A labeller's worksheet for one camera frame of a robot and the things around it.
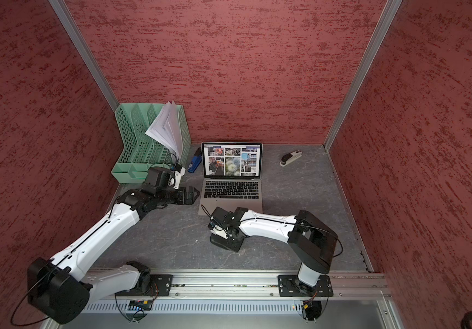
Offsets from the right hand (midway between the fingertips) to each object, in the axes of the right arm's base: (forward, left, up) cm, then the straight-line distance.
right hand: (236, 244), depth 83 cm
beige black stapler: (+46, -30, +2) cm, 55 cm away
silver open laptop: (+35, +2, +2) cm, 35 cm away
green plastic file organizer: (+50, +53, +6) cm, 73 cm away
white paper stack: (+43, +30, +26) cm, 59 cm away
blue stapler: (+44, +22, +2) cm, 50 cm away
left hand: (+15, +19, +15) cm, 28 cm away
